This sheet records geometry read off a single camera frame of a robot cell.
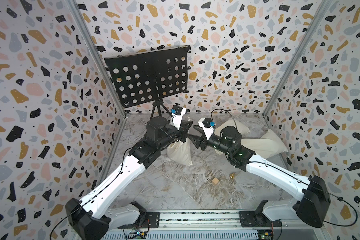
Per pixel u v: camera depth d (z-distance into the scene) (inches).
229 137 21.0
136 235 28.2
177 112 22.3
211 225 28.8
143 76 28.9
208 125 22.4
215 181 33.5
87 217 14.4
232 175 34.5
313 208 15.5
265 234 28.2
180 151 31.9
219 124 39.8
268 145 38.4
